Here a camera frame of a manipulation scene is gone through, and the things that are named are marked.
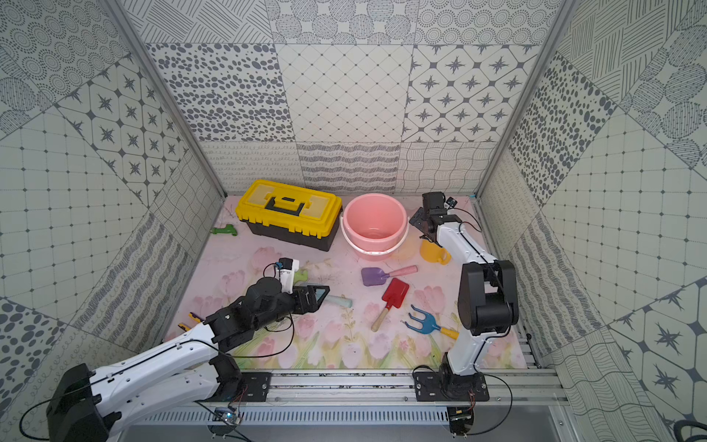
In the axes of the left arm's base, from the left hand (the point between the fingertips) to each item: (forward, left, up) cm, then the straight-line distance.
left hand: (318, 281), depth 76 cm
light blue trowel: (+1, -5, -15) cm, 16 cm away
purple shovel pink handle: (+12, -17, -18) cm, 28 cm away
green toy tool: (+30, +42, -15) cm, 54 cm away
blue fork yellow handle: (-5, -34, -18) cm, 39 cm away
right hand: (+25, -34, -6) cm, 43 cm away
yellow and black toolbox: (+26, +12, 0) cm, 29 cm away
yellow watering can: (+18, -37, -11) cm, 43 cm away
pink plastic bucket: (+35, -16, -17) cm, 42 cm away
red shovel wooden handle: (+4, -22, -17) cm, 28 cm away
